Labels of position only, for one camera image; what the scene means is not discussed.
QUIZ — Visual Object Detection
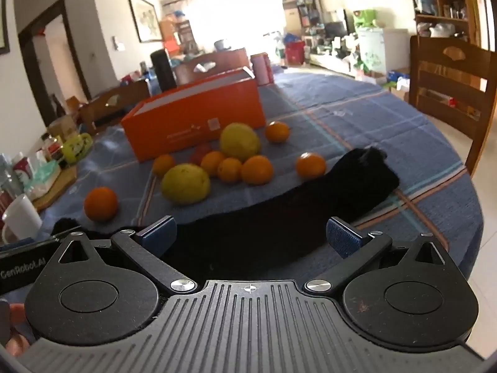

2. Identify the large yellow lemon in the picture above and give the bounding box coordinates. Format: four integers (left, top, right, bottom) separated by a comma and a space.
160, 164, 211, 205
219, 122, 262, 162

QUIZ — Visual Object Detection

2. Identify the dark framed picture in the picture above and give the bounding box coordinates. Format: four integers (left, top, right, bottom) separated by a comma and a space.
0, 0, 11, 55

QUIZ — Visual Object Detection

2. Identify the framed wall picture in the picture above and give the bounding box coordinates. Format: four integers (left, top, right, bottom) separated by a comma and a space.
126, 0, 163, 44

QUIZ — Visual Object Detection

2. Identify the red apple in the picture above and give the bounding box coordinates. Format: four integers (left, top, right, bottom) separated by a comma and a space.
189, 144, 212, 166

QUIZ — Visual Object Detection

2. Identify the person's left hand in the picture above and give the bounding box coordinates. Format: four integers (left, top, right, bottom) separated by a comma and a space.
4, 303, 31, 357

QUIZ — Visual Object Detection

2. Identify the tall narrow bookshelf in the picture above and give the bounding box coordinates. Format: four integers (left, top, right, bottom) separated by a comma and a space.
294, 0, 324, 29

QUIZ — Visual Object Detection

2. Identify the white mug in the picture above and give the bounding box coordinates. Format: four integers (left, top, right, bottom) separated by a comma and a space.
2, 194, 43, 242

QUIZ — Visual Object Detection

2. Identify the pink canister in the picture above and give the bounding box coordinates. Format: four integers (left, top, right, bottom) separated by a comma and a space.
250, 53, 275, 85

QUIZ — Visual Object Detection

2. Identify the black television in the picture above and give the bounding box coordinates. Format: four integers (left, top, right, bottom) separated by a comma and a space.
324, 21, 347, 40

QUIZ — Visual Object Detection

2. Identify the green plush toy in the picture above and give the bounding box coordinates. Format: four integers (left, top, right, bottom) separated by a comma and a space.
353, 8, 383, 29

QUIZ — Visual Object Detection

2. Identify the blue plaid tablecloth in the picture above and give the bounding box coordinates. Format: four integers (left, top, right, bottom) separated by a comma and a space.
37, 68, 486, 280

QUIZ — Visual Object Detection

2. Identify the red bag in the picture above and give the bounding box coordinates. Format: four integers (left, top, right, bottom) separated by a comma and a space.
285, 40, 306, 66

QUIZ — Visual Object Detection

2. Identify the white cabinet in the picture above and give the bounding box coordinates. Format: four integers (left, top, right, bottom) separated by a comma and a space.
356, 27, 411, 75

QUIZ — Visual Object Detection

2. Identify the glass jar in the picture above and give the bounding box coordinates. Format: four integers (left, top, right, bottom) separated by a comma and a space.
41, 134, 65, 161

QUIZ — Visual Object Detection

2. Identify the orange cardboard box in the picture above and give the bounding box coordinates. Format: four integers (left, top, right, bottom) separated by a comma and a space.
120, 66, 267, 163

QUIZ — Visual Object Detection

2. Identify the black cloth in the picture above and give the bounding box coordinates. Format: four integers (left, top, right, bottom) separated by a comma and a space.
52, 147, 400, 280

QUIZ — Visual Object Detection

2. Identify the wooden board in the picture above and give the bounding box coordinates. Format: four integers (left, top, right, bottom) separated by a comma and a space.
30, 164, 78, 211

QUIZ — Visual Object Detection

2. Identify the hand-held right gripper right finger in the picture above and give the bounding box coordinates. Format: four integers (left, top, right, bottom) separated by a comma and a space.
304, 217, 448, 295

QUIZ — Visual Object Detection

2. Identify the tissue pack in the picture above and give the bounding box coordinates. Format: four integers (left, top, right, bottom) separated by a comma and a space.
22, 159, 62, 197

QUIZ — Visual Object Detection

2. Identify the wooden chair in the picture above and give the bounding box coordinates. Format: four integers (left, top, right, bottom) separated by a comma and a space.
409, 35, 497, 176
174, 48, 250, 86
80, 81, 151, 135

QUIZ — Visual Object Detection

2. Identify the orange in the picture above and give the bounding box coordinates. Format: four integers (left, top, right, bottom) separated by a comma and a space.
200, 151, 226, 177
84, 187, 119, 222
217, 157, 243, 184
152, 154, 176, 177
265, 121, 291, 143
241, 155, 274, 186
296, 152, 327, 180

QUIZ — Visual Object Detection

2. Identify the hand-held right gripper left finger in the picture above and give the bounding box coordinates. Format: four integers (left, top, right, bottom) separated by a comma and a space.
56, 215, 196, 294

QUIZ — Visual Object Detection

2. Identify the green mug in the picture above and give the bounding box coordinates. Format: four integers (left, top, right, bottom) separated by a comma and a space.
61, 132, 94, 164

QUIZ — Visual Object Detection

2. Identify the black cylindrical speaker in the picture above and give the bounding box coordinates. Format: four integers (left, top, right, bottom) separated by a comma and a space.
150, 49, 178, 94

